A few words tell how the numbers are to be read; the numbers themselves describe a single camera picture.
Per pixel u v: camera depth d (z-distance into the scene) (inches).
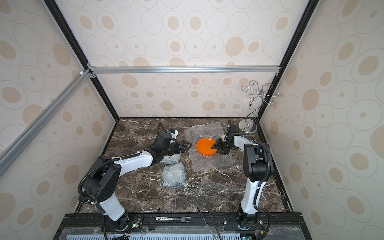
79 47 32.1
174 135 32.6
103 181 18.3
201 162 37.2
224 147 34.4
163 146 28.1
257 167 20.8
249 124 44.3
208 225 28.1
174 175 34.0
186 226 28.7
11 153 20.3
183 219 29.2
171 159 37.0
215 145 35.4
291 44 31.6
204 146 40.2
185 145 31.5
